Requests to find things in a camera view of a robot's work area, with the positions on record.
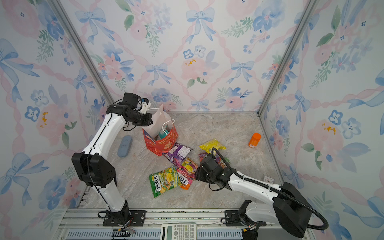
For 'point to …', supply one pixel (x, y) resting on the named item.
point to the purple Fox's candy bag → (202, 155)
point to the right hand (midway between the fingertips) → (197, 174)
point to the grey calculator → (178, 231)
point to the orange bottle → (254, 140)
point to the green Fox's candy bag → (163, 181)
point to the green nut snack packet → (227, 160)
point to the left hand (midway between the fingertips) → (152, 120)
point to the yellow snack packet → (213, 144)
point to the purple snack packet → (176, 153)
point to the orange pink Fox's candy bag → (186, 172)
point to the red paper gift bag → (162, 121)
